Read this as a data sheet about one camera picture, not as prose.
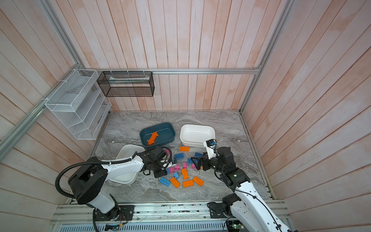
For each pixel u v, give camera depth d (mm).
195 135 1017
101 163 483
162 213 746
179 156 928
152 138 1008
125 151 920
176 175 845
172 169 872
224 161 581
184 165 880
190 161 918
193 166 880
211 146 673
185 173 870
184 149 979
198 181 839
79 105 728
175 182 837
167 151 798
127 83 1032
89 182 445
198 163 675
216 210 730
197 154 928
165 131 1073
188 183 836
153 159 694
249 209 483
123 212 727
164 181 837
